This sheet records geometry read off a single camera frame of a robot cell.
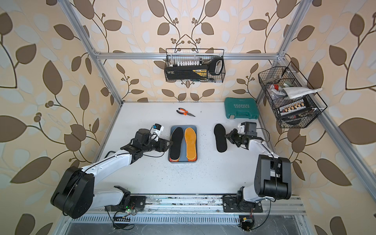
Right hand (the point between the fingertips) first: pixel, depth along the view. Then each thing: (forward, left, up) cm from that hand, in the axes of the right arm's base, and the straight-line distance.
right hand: (226, 135), depth 91 cm
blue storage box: (-11, +27, -7) cm, 30 cm away
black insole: (+3, +32, -5) cm, 33 cm away
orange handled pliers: (+26, +26, -6) cm, 37 cm away
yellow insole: (-13, +33, -5) cm, 36 cm away
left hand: (-5, +35, +4) cm, 35 cm away
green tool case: (+27, -17, -4) cm, 32 cm away
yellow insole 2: (+1, +23, -5) cm, 23 cm away
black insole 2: (+5, +3, -4) cm, 7 cm away
